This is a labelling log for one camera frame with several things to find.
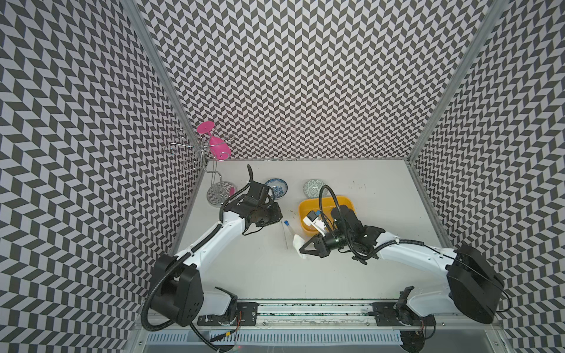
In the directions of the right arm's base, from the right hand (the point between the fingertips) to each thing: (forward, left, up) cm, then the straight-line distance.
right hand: (303, 254), depth 73 cm
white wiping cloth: (+3, +1, +3) cm, 5 cm away
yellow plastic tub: (+25, -3, -9) cm, 27 cm away
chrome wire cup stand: (+33, +38, -9) cm, 52 cm away
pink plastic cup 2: (+46, +39, +18) cm, 63 cm away
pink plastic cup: (+42, +35, +9) cm, 56 cm away
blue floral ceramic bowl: (+37, +11, -11) cm, 40 cm away
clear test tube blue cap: (+17, +5, -14) cm, 22 cm away
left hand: (+15, +8, -1) cm, 17 cm away
